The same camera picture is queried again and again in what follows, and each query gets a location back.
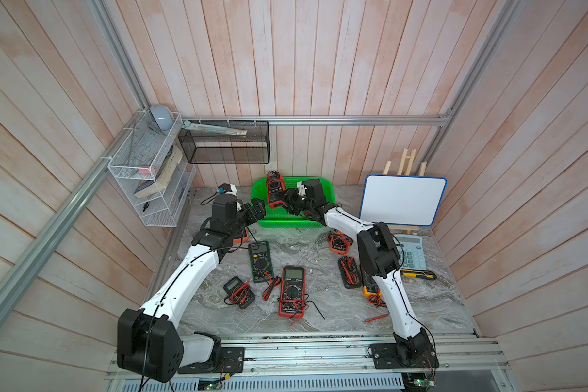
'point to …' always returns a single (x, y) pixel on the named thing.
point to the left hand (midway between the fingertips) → (256, 209)
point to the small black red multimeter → (240, 292)
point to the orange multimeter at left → (238, 241)
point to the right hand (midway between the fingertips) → (274, 197)
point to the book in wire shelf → (146, 187)
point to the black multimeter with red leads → (349, 272)
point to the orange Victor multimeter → (339, 242)
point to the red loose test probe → (373, 318)
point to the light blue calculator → (414, 258)
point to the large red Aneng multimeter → (293, 292)
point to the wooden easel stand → (404, 168)
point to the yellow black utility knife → (417, 273)
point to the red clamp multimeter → (275, 187)
